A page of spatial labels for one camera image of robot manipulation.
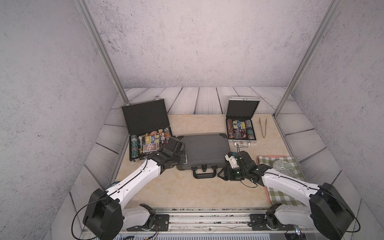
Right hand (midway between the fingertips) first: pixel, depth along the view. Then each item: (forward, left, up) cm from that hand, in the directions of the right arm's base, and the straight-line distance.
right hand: (222, 175), depth 82 cm
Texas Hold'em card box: (+26, +44, -1) cm, 51 cm away
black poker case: (+36, +49, -2) cm, 61 cm away
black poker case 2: (+13, +9, +2) cm, 16 cm away
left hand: (+7, +20, +7) cm, 22 cm away
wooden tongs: (+43, -37, -7) cm, 57 cm away
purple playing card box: (+19, +45, -2) cm, 49 cm away
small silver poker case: (+38, -17, -5) cm, 42 cm away
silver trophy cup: (+25, +52, -3) cm, 58 cm away
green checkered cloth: (+8, -38, -4) cm, 39 cm away
